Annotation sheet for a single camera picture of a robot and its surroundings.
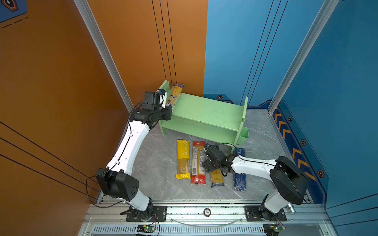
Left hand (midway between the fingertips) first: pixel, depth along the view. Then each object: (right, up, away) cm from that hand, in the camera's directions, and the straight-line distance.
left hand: (169, 108), depth 78 cm
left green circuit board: (-11, -60, -7) cm, 61 cm away
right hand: (+22, -32, +11) cm, 40 cm away
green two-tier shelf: (+21, -6, +1) cm, 21 cm away
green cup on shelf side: (+48, -17, +24) cm, 56 cm away
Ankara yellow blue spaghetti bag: (+26, -39, +3) cm, 47 cm away
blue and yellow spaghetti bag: (+3, +10, +5) cm, 12 cm away
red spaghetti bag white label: (+16, -38, +6) cm, 41 cm away
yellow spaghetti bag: (+7, -34, +8) cm, 36 cm away
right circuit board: (+52, -59, -8) cm, 79 cm away
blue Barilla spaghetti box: (+38, -39, +2) cm, 55 cm away
